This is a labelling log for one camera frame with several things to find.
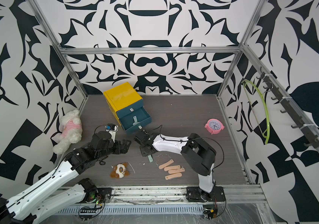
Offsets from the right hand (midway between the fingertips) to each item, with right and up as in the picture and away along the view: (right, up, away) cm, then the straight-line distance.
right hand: (145, 148), depth 89 cm
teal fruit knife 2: (+3, -5, -4) cm, 7 cm away
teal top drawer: (-9, +26, -2) cm, 27 cm away
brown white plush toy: (-13, -10, -10) cm, 20 cm away
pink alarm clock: (+47, +13, +10) cm, 50 cm away
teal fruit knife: (-7, +17, +5) cm, 19 cm away
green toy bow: (+60, +15, -23) cm, 66 cm away
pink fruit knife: (+19, -9, -6) cm, 22 cm away
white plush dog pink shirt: (-46, +12, 0) cm, 48 cm away
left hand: (-11, +9, -13) cm, 19 cm away
